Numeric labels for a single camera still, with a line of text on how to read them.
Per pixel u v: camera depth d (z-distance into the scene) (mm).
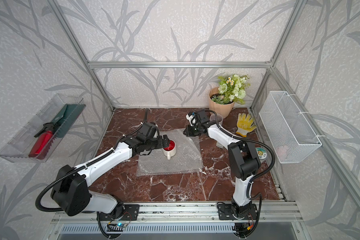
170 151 873
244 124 1107
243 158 504
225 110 1027
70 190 412
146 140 645
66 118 736
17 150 579
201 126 712
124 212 721
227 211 730
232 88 946
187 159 915
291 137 608
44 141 597
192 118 845
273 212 754
